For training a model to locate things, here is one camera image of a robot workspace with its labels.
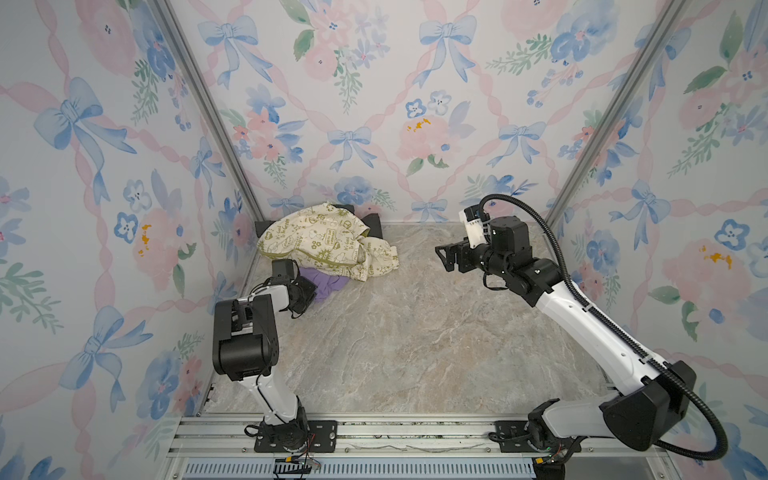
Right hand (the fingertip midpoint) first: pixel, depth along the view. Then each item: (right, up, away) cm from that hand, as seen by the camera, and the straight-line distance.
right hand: (451, 241), depth 76 cm
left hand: (-40, -14, +23) cm, 48 cm away
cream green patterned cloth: (-37, +3, +25) cm, 45 cm away
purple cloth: (-37, -13, +25) cm, 46 cm away
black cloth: (-21, +9, +33) cm, 40 cm away
